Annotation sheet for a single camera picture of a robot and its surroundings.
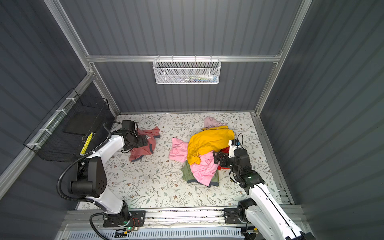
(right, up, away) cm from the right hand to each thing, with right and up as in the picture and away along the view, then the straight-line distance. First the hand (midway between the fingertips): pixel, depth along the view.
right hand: (222, 154), depth 81 cm
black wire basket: (-80, +10, -9) cm, 81 cm away
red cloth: (+4, 0, +11) cm, 11 cm away
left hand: (-51, +5, +13) cm, 53 cm away
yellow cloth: (-6, +7, +11) cm, 14 cm away
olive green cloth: (-19, -13, +5) cm, 24 cm away
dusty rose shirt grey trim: (-51, -1, +10) cm, 52 cm away
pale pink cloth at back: (-4, +19, +34) cm, 39 cm away
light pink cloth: (-9, -10, +2) cm, 14 cm away
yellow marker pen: (-66, +7, -11) cm, 67 cm away
